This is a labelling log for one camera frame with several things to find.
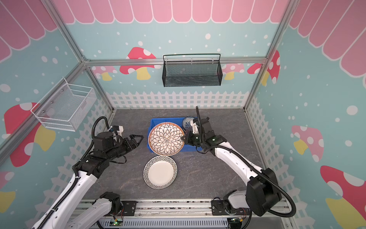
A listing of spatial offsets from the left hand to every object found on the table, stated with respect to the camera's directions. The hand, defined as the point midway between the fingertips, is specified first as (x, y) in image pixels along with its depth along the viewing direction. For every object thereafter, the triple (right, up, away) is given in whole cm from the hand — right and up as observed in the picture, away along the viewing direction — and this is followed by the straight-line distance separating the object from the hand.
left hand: (139, 142), depth 75 cm
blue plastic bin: (+18, +12, +26) cm, 34 cm away
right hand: (+21, +2, +4) cm, 22 cm away
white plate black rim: (+9, -19, +10) cm, 24 cm away
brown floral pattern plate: (+13, +1, +5) cm, 14 cm away
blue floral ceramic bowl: (+25, +11, +25) cm, 37 cm away
